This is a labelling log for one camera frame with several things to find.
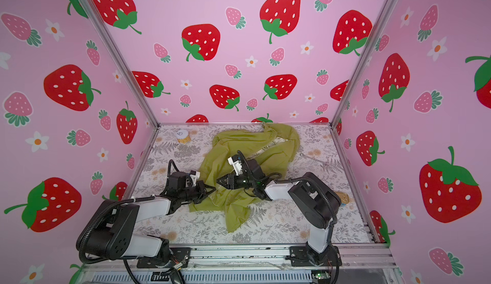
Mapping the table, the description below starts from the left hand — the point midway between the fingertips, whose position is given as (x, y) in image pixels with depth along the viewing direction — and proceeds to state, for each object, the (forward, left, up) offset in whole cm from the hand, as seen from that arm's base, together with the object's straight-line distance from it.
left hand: (216, 188), depth 88 cm
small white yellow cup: (+33, +24, 0) cm, 41 cm away
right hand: (0, -2, +7) cm, 7 cm away
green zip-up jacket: (+27, -28, -1) cm, 39 cm away
